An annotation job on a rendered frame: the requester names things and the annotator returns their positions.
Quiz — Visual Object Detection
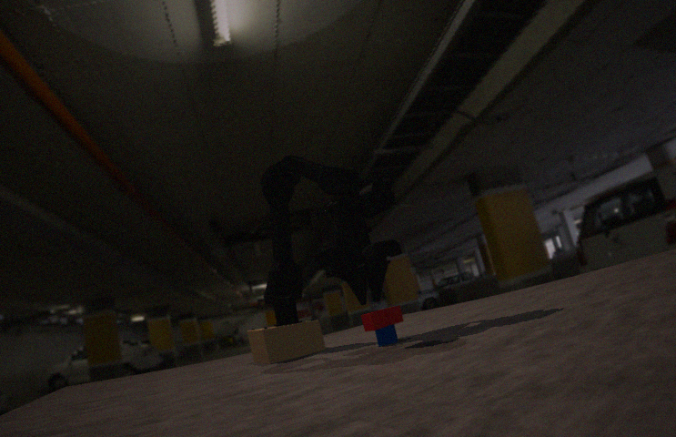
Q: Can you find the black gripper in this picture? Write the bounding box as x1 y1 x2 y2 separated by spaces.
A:
325 222 402 305

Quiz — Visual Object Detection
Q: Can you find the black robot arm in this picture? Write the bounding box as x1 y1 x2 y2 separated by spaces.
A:
261 155 395 327

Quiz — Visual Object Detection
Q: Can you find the blue cube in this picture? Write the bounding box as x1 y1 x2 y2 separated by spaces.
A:
375 324 399 347

